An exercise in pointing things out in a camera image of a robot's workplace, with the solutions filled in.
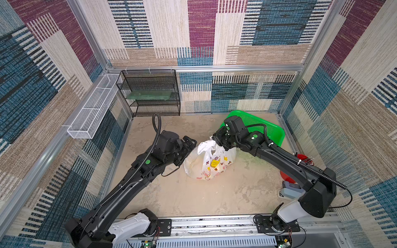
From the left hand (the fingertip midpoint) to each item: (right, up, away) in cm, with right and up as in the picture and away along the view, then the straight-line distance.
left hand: (195, 146), depth 70 cm
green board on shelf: (-29, +29, +25) cm, 48 cm away
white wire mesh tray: (-64, +11, +21) cm, 69 cm away
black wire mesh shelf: (-24, +40, +32) cm, 56 cm away
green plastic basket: (+51, +5, +33) cm, 60 cm away
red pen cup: (+56, -7, +11) cm, 57 cm away
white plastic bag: (+6, -7, +7) cm, 12 cm away
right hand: (+8, +3, +7) cm, 12 cm away
